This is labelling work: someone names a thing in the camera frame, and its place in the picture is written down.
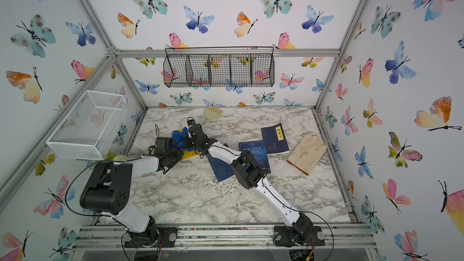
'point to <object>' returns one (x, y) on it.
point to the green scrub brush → (212, 113)
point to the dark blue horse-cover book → (274, 139)
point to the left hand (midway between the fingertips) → (185, 151)
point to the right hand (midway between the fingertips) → (183, 137)
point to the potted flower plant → (110, 156)
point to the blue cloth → (177, 139)
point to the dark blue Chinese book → (222, 170)
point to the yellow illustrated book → (187, 154)
